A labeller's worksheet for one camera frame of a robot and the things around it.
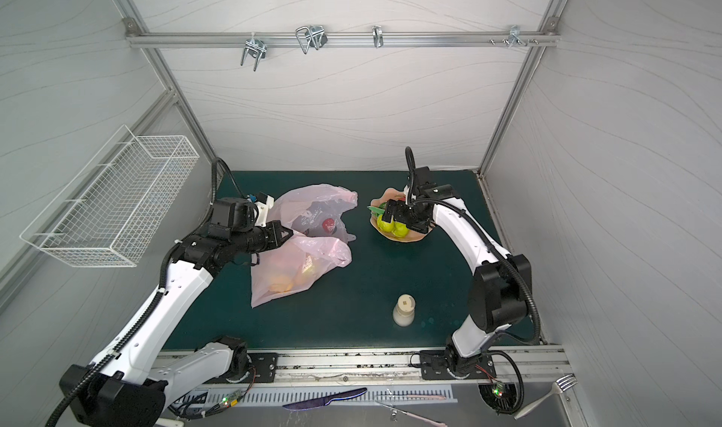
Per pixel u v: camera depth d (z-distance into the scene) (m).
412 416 0.66
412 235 0.97
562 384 0.71
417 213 0.71
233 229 0.57
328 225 1.01
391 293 0.89
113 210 0.69
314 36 0.76
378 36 0.78
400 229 0.95
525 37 0.77
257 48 0.79
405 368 0.75
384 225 0.94
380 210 1.00
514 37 0.77
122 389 0.36
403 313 0.75
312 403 0.69
